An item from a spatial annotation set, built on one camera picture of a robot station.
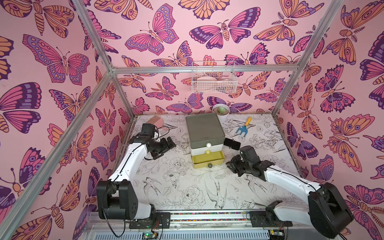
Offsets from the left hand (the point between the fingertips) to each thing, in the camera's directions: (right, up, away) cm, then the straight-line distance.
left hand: (171, 147), depth 85 cm
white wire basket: (+26, +39, +8) cm, 47 cm away
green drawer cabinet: (+20, +6, -3) cm, 21 cm away
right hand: (+29, -10, 0) cm, 31 cm away
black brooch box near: (+39, 0, +19) cm, 44 cm away
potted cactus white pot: (+33, +23, +24) cm, 47 cm away
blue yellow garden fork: (+50, +10, +27) cm, 58 cm away
